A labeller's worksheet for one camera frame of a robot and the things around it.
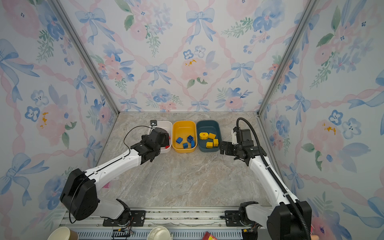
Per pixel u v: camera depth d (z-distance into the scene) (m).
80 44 0.82
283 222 0.39
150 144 0.64
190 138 1.00
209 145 1.00
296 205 0.39
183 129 1.10
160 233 0.71
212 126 1.10
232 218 0.73
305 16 0.71
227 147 0.73
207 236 0.66
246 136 0.62
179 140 1.03
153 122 0.72
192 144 0.99
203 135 1.03
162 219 0.76
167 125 1.06
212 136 1.03
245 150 0.56
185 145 0.98
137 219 0.74
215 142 1.00
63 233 0.64
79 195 0.42
